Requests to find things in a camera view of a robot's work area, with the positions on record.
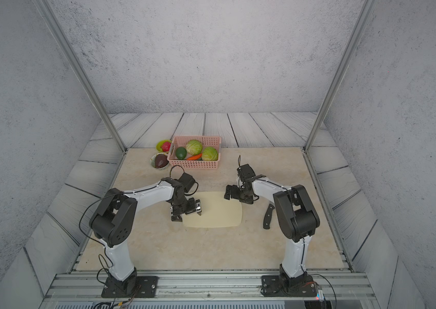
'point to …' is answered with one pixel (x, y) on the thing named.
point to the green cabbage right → (209, 154)
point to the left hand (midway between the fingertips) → (197, 216)
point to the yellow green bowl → (159, 144)
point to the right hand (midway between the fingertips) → (232, 197)
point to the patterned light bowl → (152, 162)
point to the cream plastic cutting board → (217, 212)
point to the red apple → (166, 146)
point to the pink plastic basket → (181, 141)
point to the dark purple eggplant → (161, 160)
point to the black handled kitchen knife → (266, 224)
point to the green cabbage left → (194, 147)
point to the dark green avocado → (181, 153)
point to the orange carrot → (195, 157)
